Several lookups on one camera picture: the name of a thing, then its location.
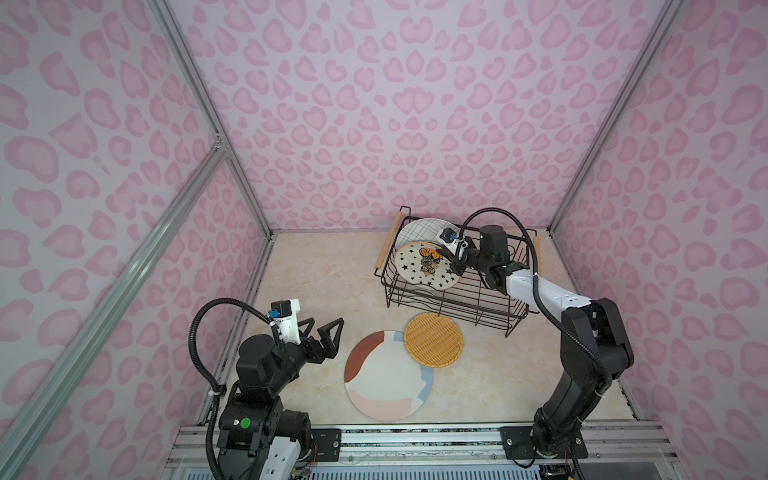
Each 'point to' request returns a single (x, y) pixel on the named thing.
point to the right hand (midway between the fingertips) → (443, 243)
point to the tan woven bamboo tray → (433, 339)
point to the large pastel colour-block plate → (382, 383)
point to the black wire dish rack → (472, 299)
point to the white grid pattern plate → (425, 230)
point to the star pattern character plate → (422, 263)
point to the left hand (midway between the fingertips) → (328, 317)
